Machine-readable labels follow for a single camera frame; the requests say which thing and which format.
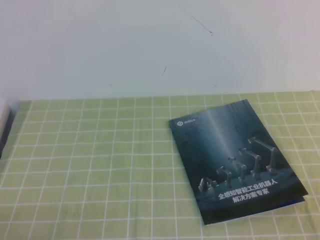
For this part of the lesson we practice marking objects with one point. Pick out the robot catalogue book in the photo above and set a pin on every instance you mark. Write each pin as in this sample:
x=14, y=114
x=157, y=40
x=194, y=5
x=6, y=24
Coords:
x=233, y=165

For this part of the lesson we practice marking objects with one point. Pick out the green checked tablecloth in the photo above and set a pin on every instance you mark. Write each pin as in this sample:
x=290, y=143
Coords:
x=107, y=169

